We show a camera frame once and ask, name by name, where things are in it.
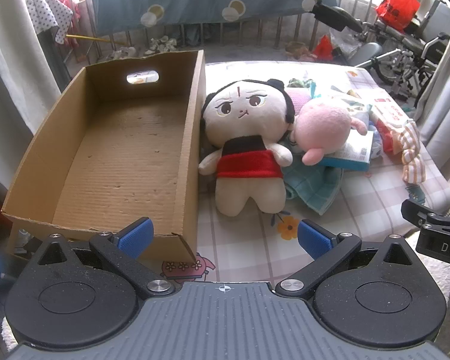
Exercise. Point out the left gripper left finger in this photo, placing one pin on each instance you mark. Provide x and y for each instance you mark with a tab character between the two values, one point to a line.
119	253

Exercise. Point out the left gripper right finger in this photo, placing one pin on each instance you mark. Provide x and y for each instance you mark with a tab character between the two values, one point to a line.
331	254

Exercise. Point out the teal checkered towel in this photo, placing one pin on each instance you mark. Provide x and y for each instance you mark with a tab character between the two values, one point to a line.
316	186

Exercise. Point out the orange striped cloth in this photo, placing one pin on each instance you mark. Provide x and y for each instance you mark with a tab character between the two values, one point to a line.
406	142

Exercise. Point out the blue white carton box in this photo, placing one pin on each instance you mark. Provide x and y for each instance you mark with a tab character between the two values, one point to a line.
355	155

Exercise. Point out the pink round plush toy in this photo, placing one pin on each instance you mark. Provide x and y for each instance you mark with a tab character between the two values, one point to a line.
322	127

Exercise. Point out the green cloth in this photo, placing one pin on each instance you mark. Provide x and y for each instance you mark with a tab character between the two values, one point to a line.
299	83

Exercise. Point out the brown cardboard box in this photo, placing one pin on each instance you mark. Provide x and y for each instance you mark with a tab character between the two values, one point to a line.
122	142

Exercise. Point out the red white wet wipes pack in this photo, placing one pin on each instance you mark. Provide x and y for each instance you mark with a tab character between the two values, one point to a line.
389	120

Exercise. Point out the black haired plush doll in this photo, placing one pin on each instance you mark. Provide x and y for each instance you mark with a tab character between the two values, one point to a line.
245	122

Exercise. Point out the pink knitted cushion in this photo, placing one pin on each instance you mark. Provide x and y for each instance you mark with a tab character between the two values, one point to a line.
299	97

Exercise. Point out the wheelchair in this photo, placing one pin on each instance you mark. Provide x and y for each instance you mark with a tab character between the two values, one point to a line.
404	62

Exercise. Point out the white curtain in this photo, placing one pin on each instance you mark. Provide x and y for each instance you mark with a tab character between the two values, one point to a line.
27	87

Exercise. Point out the white sandal pair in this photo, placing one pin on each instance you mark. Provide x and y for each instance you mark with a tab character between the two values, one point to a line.
125	52

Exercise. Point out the white sneaker pair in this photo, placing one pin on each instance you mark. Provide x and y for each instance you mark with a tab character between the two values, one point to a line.
160	45

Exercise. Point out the yellow broom stick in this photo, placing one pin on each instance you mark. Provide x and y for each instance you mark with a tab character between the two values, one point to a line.
87	38

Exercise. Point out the red plastic bag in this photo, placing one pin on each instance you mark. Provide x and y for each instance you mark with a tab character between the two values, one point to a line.
397	13

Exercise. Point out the polka dot white cloth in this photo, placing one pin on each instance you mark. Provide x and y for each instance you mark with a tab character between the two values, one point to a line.
50	15

